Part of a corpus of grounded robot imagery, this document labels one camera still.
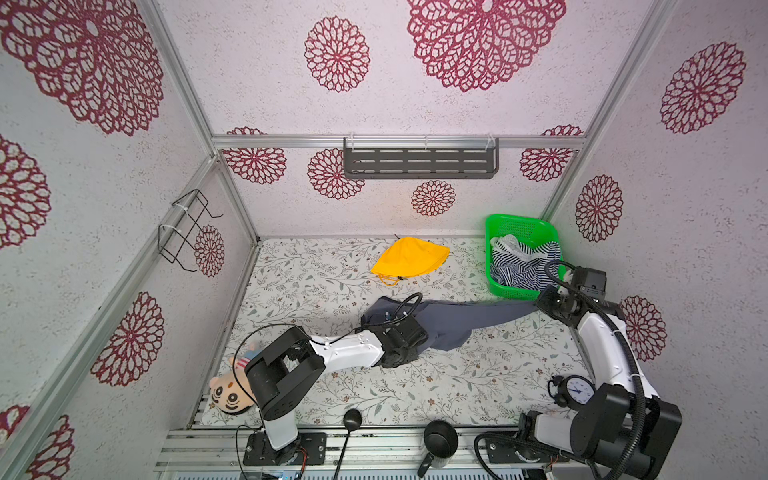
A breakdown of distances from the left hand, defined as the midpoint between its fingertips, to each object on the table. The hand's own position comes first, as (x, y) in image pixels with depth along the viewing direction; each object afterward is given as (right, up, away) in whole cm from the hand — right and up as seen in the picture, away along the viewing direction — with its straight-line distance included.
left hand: (409, 353), depth 89 cm
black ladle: (-16, -14, -11) cm, 24 cm away
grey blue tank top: (+12, +8, +1) cm, 15 cm away
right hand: (+37, +18, -5) cm, 42 cm away
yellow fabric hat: (+2, +29, +24) cm, 38 cm away
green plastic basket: (+37, +42, +28) cm, 63 cm away
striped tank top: (+42, +26, +23) cm, 55 cm away
